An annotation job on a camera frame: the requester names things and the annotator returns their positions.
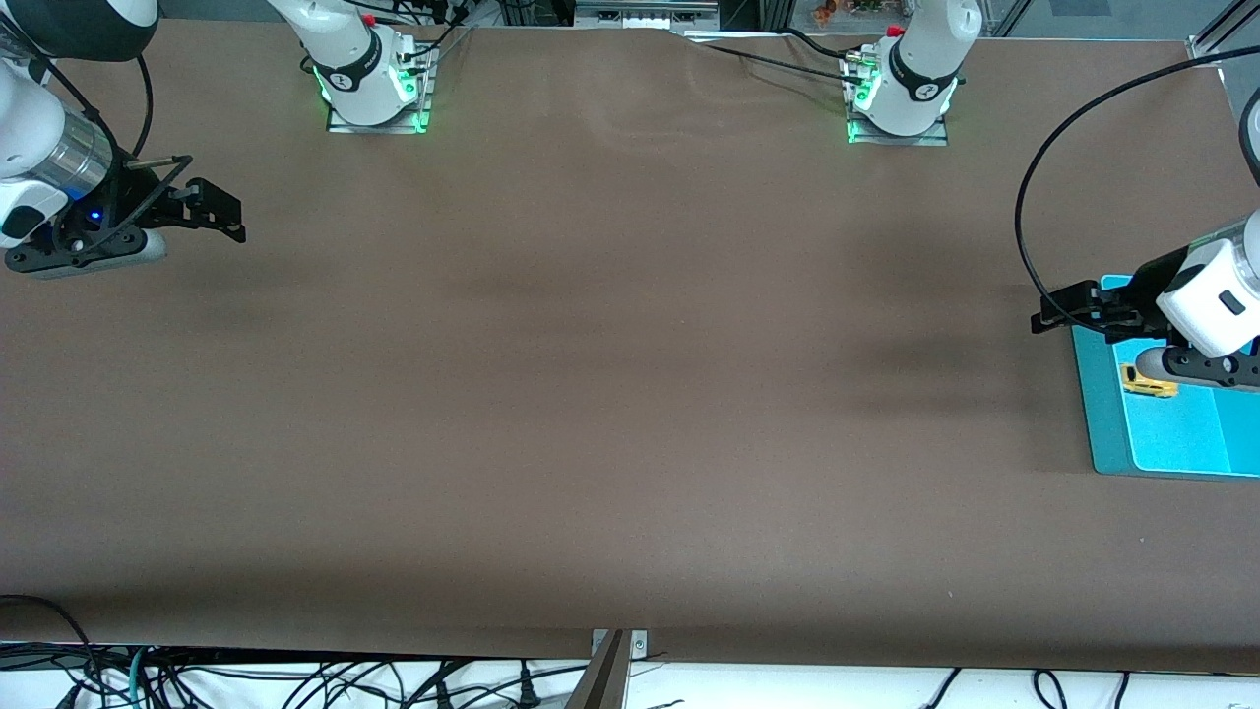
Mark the yellow beetle toy car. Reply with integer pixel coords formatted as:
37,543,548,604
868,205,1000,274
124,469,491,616
1120,362,1180,400

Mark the teal plastic bin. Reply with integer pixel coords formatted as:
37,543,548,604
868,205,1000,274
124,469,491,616
1069,275,1260,481

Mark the grey power strip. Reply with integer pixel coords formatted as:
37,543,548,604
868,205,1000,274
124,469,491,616
574,0,722,31

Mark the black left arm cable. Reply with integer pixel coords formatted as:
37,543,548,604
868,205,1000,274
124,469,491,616
1015,44,1260,298

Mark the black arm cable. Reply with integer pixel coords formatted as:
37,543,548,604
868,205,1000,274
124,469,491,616
1015,44,1260,298
37,57,157,161

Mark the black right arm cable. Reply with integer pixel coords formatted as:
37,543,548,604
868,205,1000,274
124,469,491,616
37,57,157,161

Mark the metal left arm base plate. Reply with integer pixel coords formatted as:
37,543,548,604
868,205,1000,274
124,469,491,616
845,54,952,148

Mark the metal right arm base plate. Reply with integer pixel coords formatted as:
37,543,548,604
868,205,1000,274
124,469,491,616
327,44,435,135

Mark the long black table cable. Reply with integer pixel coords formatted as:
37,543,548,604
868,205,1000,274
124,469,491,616
689,28,867,88

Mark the black looped floor cable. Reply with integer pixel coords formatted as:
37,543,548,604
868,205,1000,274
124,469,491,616
0,594,104,709

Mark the teal floor cable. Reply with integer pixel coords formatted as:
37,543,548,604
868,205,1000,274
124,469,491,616
124,647,155,709

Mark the small metal table bracket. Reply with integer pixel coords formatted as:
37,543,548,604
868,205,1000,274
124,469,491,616
591,630,649,661

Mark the black floor cable with plug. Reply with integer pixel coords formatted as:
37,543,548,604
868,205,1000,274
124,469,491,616
433,660,592,709

